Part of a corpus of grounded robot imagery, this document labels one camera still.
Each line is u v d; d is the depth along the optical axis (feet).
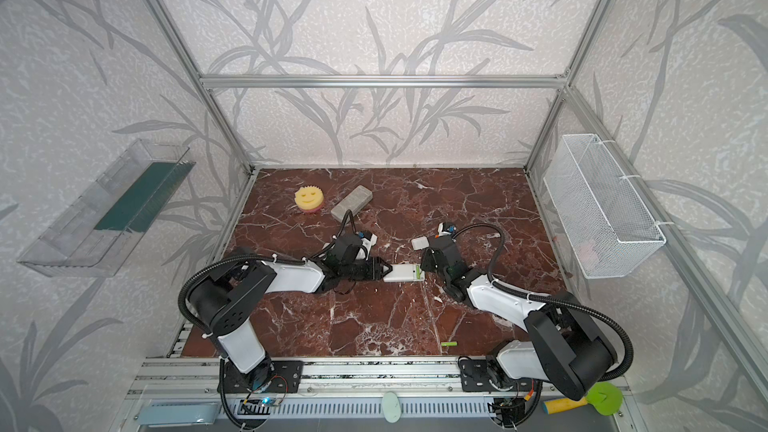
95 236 2.09
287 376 2.41
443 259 2.19
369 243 2.83
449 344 2.59
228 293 1.57
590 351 1.41
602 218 2.04
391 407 2.24
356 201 3.53
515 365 2.02
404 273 2.99
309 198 3.54
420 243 3.26
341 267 2.46
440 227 2.69
